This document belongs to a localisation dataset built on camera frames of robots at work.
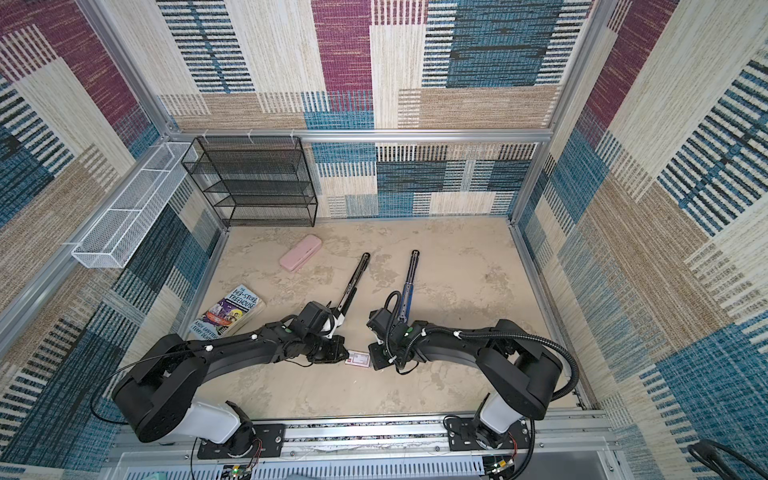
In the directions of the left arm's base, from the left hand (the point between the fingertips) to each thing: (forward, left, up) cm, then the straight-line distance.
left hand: (350, 352), depth 85 cm
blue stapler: (+21, -18, -1) cm, 27 cm away
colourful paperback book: (+12, +38, 0) cm, 40 cm away
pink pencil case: (+38, +19, 0) cm, 42 cm away
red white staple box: (-1, -2, -1) cm, 3 cm away
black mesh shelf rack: (+58, +37, +15) cm, 71 cm away
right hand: (-2, -8, -2) cm, 8 cm away
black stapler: (+23, 0, 0) cm, 23 cm away
